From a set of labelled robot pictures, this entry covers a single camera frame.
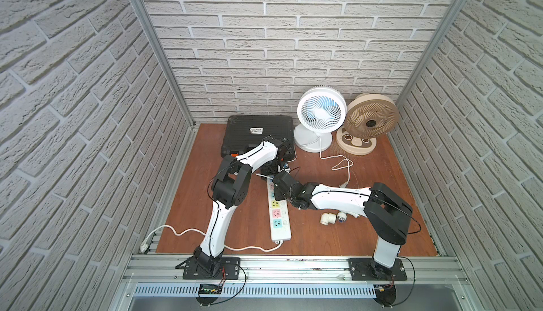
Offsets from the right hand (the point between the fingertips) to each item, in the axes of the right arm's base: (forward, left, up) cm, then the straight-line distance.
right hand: (279, 185), depth 89 cm
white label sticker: (+31, +10, +3) cm, 33 cm away
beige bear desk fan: (+21, -41, +18) cm, 49 cm away
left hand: (+9, +2, -4) cm, 10 cm away
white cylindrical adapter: (-14, -19, -3) cm, 24 cm away
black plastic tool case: (+31, +17, +2) cm, 36 cm away
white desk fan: (+23, -20, +22) cm, 37 cm away
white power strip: (-11, +1, -3) cm, 11 cm away
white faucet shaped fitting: (-14, -24, -3) cm, 28 cm away
